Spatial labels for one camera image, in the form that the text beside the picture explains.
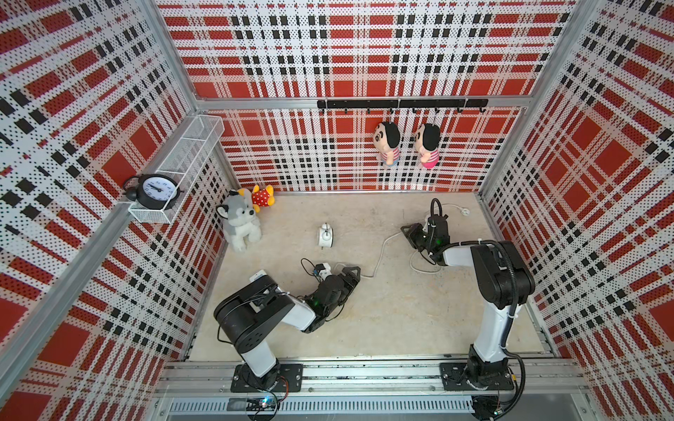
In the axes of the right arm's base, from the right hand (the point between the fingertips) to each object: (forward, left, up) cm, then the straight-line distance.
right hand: (404, 227), depth 101 cm
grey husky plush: (-4, +61, +8) cm, 62 cm away
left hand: (-19, +17, -2) cm, 26 cm away
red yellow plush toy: (+18, +61, -1) cm, 64 cm away
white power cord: (+12, -28, -4) cm, 30 cm away
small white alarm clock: (-6, +30, +3) cm, 31 cm away
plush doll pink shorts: (+18, -11, +18) cm, 28 cm away
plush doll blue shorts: (+18, +8, +28) cm, 34 cm away
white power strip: (-19, +55, -3) cm, 58 cm away
